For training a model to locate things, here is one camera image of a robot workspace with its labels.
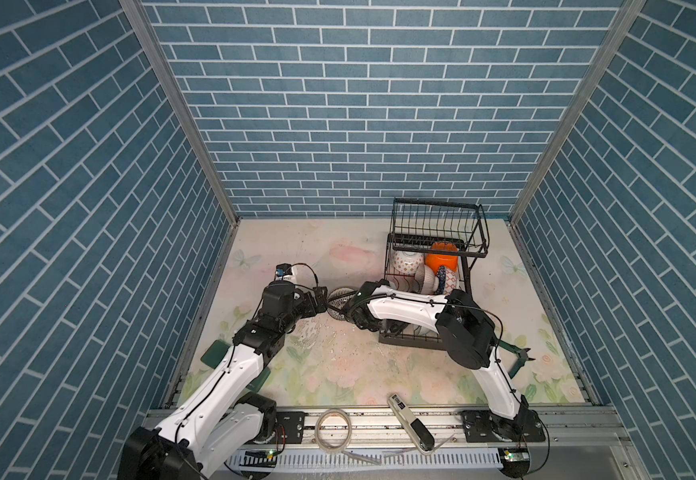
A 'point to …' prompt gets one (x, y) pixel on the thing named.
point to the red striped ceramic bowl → (428, 283)
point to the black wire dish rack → (428, 252)
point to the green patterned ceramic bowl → (407, 262)
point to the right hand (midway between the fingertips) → (412, 314)
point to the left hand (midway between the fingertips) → (315, 291)
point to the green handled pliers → (522, 354)
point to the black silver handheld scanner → (419, 433)
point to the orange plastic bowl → (436, 260)
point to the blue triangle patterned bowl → (448, 280)
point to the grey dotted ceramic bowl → (338, 297)
